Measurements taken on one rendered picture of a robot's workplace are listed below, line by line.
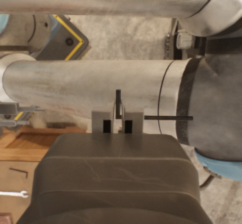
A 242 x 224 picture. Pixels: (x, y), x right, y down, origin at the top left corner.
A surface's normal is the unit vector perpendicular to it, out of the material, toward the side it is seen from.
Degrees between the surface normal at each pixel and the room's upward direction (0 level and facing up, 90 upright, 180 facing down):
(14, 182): 0
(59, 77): 45
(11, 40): 55
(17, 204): 0
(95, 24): 0
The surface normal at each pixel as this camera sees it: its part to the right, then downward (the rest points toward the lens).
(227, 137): -0.61, 0.37
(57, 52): 0.01, 0.27
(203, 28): -0.64, 0.77
